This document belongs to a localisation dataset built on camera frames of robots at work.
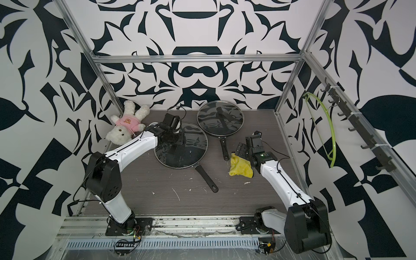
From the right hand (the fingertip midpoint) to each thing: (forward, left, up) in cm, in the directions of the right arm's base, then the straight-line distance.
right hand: (244, 147), depth 86 cm
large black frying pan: (-15, +20, -3) cm, 25 cm away
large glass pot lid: (-2, +28, -2) cm, 28 cm away
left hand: (+8, +34, +1) cm, 35 cm away
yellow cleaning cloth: (-7, +2, -7) cm, 10 cm away
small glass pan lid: (+24, +11, -4) cm, 27 cm away
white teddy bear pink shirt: (+20, +68, -3) cm, 71 cm away
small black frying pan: (+4, +10, -4) cm, 11 cm away
